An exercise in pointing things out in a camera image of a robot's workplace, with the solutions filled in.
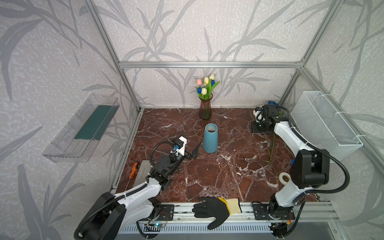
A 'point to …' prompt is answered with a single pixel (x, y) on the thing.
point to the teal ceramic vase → (210, 138)
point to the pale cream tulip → (204, 91)
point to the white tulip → (211, 77)
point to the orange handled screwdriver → (132, 172)
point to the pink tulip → (199, 83)
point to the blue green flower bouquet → (270, 151)
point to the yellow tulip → (206, 81)
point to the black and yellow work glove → (220, 208)
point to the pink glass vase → (205, 109)
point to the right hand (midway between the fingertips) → (253, 122)
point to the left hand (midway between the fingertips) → (194, 134)
